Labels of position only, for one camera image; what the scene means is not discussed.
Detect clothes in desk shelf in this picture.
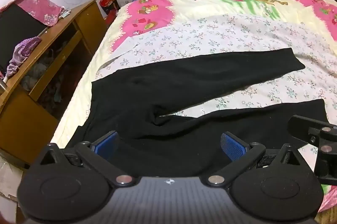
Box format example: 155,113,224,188
20,54,67,110

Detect white floral bed sheet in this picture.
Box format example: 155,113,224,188
105,13,337,158

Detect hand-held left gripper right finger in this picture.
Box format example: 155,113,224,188
207,132,302,187

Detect black pants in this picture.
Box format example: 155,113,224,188
67,48,329,177

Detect purple cloth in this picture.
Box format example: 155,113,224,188
6,36,43,78

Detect black television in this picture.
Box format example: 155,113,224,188
0,4,47,74

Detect wooden desk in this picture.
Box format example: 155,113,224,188
0,0,107,165

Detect red bag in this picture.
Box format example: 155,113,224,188
99,0,118,17

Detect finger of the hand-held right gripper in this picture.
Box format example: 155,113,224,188
287,115,337,186

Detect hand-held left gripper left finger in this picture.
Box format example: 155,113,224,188
39,131,135,188

